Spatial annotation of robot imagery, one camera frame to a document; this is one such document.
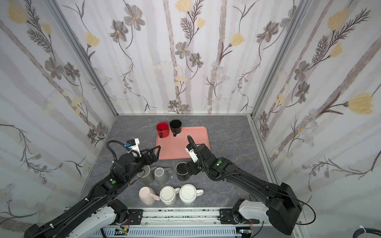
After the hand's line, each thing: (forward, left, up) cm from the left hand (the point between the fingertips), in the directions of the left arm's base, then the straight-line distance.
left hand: (153, 145), depth 75 cm
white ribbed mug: (-21, -18, -14) cm, 31 cm away
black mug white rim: (-11, -15, -13) cm, 22 cm away
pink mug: (-21, +2, -13) cm, 25 cm away
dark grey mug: (-9, +6, -19) cm, 22 cm away
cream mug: (-21, -7, -16) cm, 27 cm away
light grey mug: (-11, -3, -13) cm, 17 cm away
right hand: (-5, -18, -7) cm, 19 cm away
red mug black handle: (+24, -1, -19) cm, 31 cm away
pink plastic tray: (+10, -9, -21) cm, 25 cm away
